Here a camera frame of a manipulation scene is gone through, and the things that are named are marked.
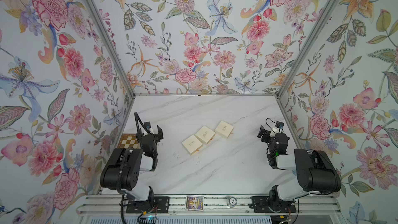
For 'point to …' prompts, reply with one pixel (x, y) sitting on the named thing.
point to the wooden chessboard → (128, 140)
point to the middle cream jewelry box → (205, 135)
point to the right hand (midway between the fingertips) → (269, 125)
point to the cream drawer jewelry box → (192, 144)
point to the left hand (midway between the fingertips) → (152, 125)
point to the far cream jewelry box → (224, 129)
